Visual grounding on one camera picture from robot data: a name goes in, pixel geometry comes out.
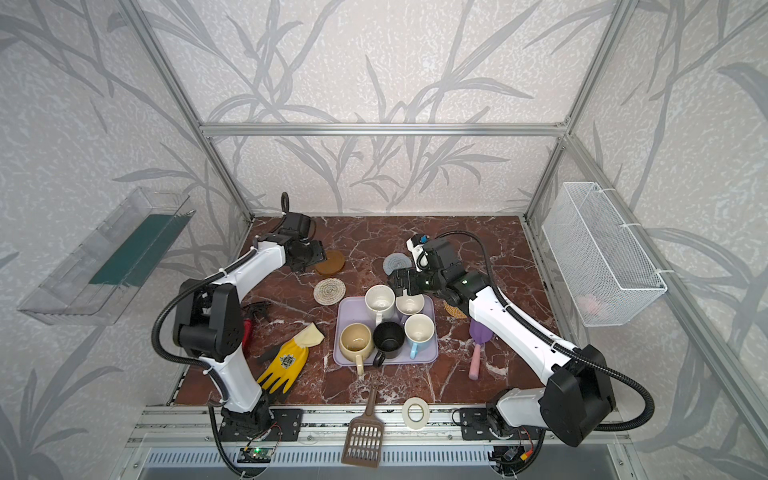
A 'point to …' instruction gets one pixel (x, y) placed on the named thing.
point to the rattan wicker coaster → (455, 311)
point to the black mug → (388, 338)
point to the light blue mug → (419, 331)
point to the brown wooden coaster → (333, 263)
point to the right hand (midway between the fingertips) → (402, 268)
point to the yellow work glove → (291, 359)
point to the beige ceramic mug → (355, 344)
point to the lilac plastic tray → (351, 309)
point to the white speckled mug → (379, 303)
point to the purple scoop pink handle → (479, 335)
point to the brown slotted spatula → (365, 435)
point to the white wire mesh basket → (606, 272)
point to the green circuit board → (255, 455)
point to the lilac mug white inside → (410, 304)
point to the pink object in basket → (588, 303)
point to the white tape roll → (426, 413)
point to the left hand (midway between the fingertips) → (322, 246)
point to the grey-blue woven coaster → (394, 261)
